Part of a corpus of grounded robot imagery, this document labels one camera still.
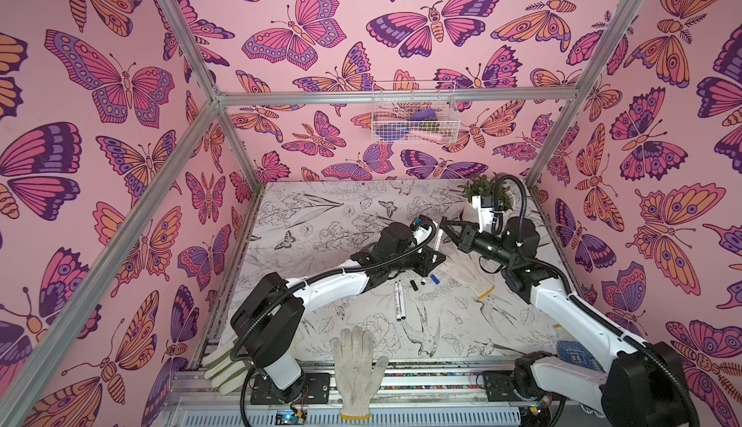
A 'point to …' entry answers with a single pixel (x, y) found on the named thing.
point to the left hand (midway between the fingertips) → (446, 256)
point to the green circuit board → (290, 417)
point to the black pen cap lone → (413, 285)
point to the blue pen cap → (435, 279)
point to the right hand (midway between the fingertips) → (443, 224)
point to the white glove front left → (224, 374)
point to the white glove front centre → (357, 377)
